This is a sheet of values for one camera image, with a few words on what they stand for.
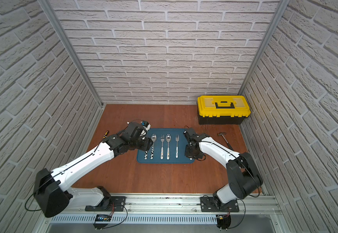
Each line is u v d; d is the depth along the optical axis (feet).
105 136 3.29
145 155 2.94
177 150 3.03
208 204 2.41
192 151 2.49
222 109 3.08
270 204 2.49
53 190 1.25
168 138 3.19
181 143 3.20
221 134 3.30
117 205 2.38
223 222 2.28
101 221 2.36
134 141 2.12
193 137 2.29
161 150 3.02
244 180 1.42
